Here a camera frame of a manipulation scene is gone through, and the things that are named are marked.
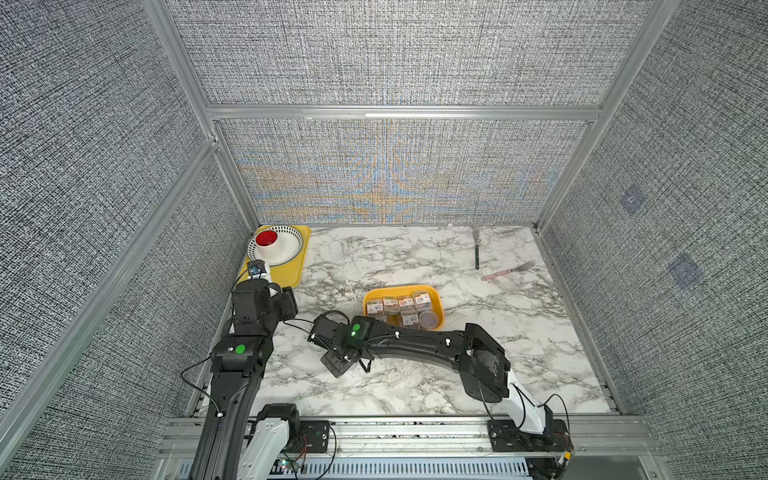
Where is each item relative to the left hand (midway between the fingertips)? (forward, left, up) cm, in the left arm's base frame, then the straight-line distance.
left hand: (284, 287), depth 73 cm
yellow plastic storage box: (+4, -35, -20) cm, 41 cm away
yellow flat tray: (+22, +8, -25) cm, 34 cm away
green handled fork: (+37, -63, -24) cm, 77 cm away
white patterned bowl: (+28, +11, -17) cm, 35 cm away
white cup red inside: (+32, +16, -17) cm, 39 cm away
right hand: (-9, -12, -17) cm, 23 cm away
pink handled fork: (+21, -77, -24) cm, 83 cm away
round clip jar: (0, -38, -21) cm, 43 cm away
